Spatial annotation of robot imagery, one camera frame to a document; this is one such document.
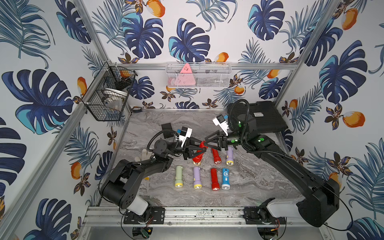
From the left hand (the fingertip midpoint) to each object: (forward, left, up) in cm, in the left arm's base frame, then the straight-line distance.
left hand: (205, 147), depth 66 cm
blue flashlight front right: (-7, -13, -26) cm, 30 cm away
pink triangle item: (+45, +13, +6) cm, 47 cm away
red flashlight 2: (+8, -10, -27) cm, 29 cm away
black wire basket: (+27, +56, +2) cm, 63 cm away
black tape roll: (+49, +54, -28) cm, 78 cm away
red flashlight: (-2, +3, -8) cm, 9 cm away
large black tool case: (+41, -46, -21) cm, 65 cm away
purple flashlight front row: (-8, +2, -26) cm, 27 cm away
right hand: (+3, 0, +1) cm, 3 cm away
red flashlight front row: (-7, -8, -27) cm, 29 cm away
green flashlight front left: (-6, +13, -27) cm, 30 cm away
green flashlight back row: (+5, +2, -27) cm, 27 cm away
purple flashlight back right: (+7, -17, -26) cm, 32 cm away
